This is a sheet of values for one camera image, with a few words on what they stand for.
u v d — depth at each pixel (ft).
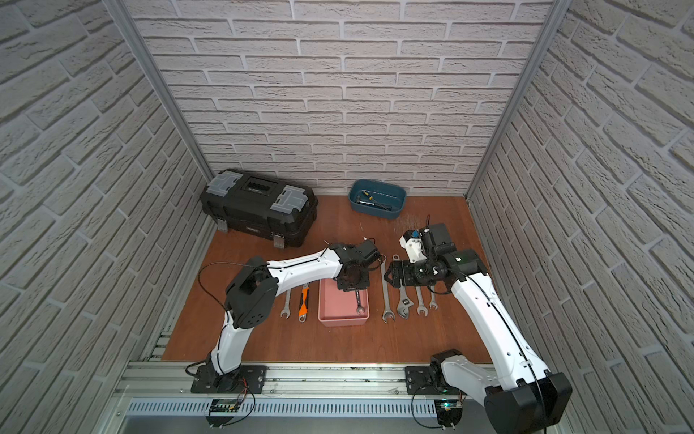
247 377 2.40
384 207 3.71
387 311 2.87
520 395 1.20
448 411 2.32
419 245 2.21
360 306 2.87
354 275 2.20
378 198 3.86
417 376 2.44
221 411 2.35
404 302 2.87
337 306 2.66
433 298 2.94
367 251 2.37
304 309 2.81
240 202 3.10
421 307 2.87
